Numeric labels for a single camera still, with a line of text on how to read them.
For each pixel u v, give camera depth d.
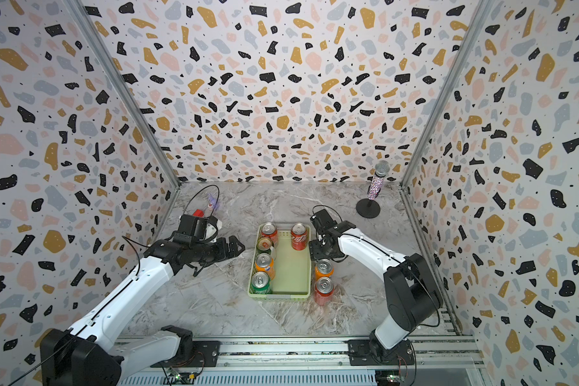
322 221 0.70
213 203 1.09
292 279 0.92
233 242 0.73
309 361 0.73
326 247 0.77
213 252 0.69
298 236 0.90
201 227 0.64
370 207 1.12
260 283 0.78
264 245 0.86
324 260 0.82
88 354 0.37
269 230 0.91
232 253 0.72
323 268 0.82
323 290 0.77
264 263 0.82
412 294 0.45
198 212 1.07
